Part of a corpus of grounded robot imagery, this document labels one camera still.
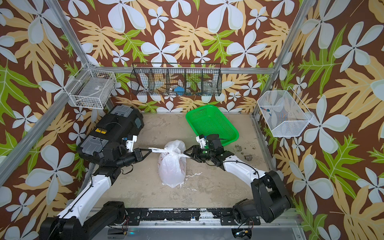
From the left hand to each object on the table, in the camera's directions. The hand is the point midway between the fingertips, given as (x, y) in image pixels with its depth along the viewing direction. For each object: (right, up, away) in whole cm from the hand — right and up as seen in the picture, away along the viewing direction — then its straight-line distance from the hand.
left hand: (152, 149), depth 79 cm
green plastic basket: (+34, +18, +35) cm, 52 cm away
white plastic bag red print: (+11, -7, -2) cm, 13 cm away
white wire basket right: (+75, +20, +6) cm, 77 cm away
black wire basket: (+11, +44, +18) cm, 49 cm away
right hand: (+18, -3, +2) cm, 18 cm away
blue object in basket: (+13, +36, +17) cm, 42 cm away
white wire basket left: (-37, +35, +7) cm, 51 cm away
